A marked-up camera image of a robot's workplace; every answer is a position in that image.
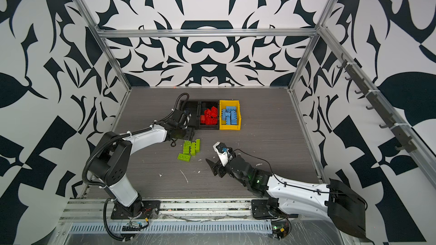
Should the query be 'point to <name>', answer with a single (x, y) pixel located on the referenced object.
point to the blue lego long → (228, 118)
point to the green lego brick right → (197, 145)
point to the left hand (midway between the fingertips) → (189, 129)
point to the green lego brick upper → (192, 149)
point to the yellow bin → (223, 104)
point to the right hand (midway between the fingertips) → (213, 154)
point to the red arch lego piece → (210, 117)
